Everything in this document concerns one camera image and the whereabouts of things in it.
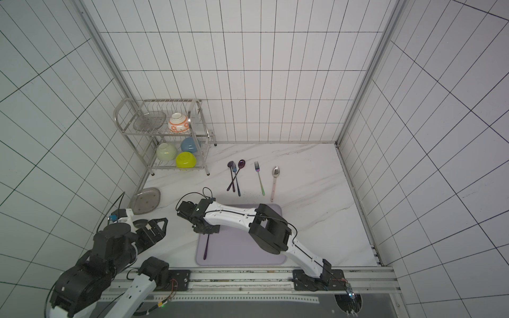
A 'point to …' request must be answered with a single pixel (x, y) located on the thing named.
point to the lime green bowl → (185, 160)
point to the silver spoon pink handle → (276, 173)
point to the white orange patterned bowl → (178, 123)
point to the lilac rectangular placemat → (235, 246)
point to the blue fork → (234, 169)
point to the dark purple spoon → (230, 164)
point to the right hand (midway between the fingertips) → (200, 234)
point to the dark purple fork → (205, 248)
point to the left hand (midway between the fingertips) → (156, 231)
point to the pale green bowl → (166, 152)
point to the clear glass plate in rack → (151, 120)
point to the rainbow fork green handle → (257, 169)
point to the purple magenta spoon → (241, 163)
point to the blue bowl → (188, 144)
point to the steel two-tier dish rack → (168, 134)
